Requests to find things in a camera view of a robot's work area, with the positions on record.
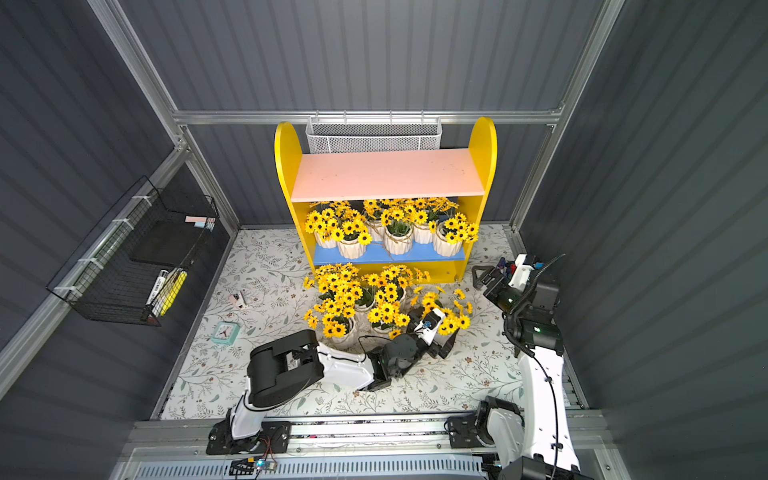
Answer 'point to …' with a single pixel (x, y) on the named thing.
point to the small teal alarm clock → (225, 332)
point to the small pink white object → (238, 300)
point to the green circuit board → (250, 466)
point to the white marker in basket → (157, 287)
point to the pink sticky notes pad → (201, 222)
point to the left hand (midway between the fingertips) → (445, 318)
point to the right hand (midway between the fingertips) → (490, 277)
